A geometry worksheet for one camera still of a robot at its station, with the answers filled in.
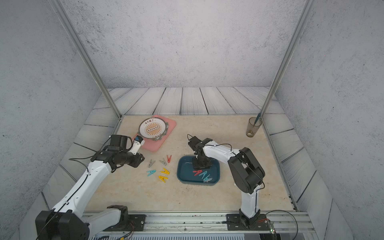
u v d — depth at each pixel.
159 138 1.07
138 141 0.73
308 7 0.70
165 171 0.91
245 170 0.49
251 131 1.06
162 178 0.88
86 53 0.87
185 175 0.89
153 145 1.04
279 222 0.74
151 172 0.89
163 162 0.94
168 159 0.96
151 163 0.94
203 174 0.89
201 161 0.77
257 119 1.02
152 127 1.11
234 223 0.73
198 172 0.89
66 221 0.38
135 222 0.73
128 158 0.71
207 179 0.86
